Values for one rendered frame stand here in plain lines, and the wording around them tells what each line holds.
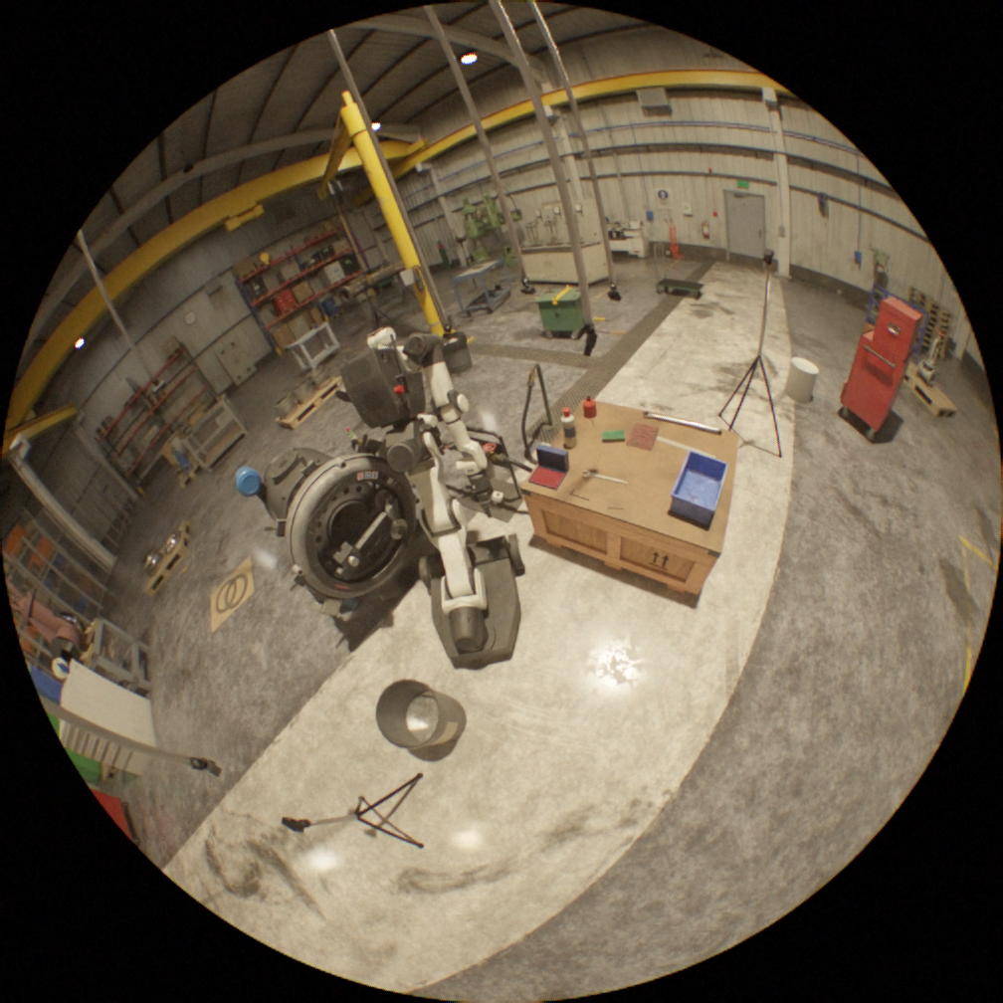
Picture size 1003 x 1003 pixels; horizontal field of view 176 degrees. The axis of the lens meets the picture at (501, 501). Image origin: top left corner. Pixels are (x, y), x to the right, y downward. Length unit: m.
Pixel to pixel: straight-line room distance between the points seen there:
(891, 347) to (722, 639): 2.67
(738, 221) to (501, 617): 10.52
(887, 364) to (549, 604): 3.26
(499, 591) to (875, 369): 3.42
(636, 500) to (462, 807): 1.68
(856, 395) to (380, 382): 3.58
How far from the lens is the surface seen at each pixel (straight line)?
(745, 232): 10.67
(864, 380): 3.47
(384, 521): 1.67
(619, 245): 10.10
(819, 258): 10.87
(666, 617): 1.75
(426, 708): 1.68
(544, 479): 1.60
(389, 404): 1.28
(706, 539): 1.43
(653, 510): 1.46
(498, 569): 1.72
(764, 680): 1.85
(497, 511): 2.15
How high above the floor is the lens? 1.63
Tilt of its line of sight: 47 degrees down
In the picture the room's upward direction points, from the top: 22 degrees counter-clockwise
